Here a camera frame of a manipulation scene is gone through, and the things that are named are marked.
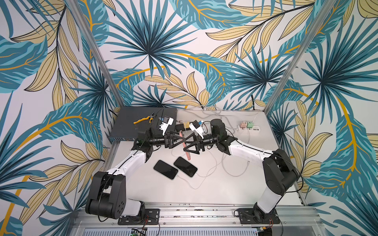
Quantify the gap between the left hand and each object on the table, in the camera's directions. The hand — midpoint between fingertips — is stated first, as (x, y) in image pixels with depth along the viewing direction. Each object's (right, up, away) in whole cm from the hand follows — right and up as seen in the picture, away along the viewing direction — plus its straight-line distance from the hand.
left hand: (183, 140), depth 73 cm
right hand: (-4, -8, -2) cm, 9 cm away
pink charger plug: (+41, +8, +30) cm, 51 cm away
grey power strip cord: (+21, +18, +48) cm, 55 cm away
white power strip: (+51, +4, +33) cm, 61 cm away
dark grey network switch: (-41, +10, +36) cm, 56 cm away
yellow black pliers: (-25, +13, +33) cm, 43 cm away
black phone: (-11, -19, +15) cm, 27 cm away
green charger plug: (+45, +8, +30) cm, 55 cm away
